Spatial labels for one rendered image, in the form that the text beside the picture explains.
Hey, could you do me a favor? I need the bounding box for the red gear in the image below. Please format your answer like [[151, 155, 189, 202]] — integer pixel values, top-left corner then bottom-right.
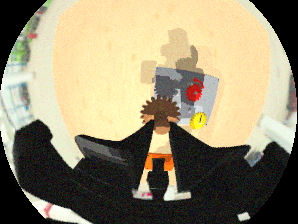
[[185, 83, 202, 101]]

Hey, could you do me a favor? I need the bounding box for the brown gear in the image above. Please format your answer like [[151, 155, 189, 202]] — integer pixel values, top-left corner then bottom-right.
[[140, 95, 181, 135]]

